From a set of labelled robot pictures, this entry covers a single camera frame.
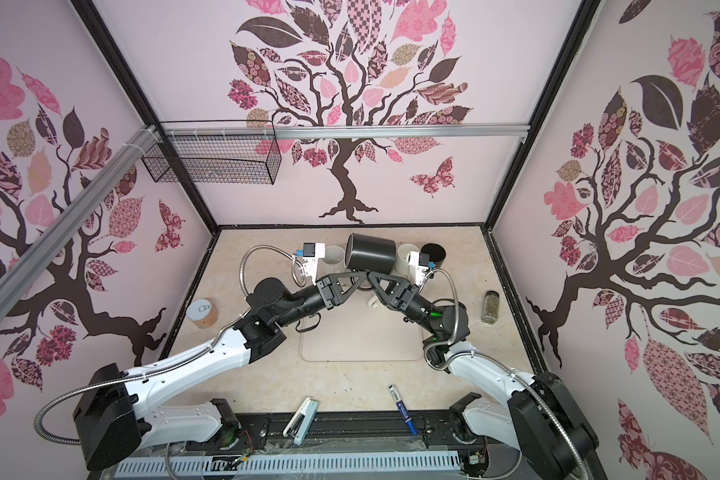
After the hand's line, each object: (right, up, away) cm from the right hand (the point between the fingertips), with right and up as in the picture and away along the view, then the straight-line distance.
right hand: (372, 279), depth 61 cm
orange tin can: (-52, -13, +29) cm, 61 cm away
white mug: (+1, -10, +30) cm, 32 cm away
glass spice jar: (+38, -12, +31) cm, 51 cm away
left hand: (-1, -1, 0) cm, 1 cm away
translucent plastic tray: (-6, -19, +28) cm, 34 cm away
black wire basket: (-64, +45, +60) cm, 99 cm away
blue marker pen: (+8, -35, +15) cm, 39 cm away
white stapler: (-18, -37, +12) cm, 43 cm away
